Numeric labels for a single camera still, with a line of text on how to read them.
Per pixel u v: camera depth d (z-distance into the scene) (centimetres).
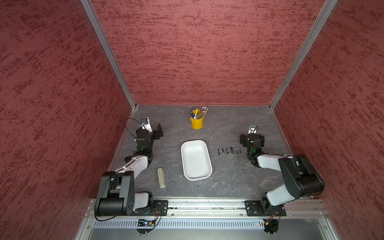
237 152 95
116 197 42
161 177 81
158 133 81
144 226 72
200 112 100
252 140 72
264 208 67
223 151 95
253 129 79
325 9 71
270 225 75
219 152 95
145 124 74
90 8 71
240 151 95
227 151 95
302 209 76
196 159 90
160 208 74
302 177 46
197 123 104
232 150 95
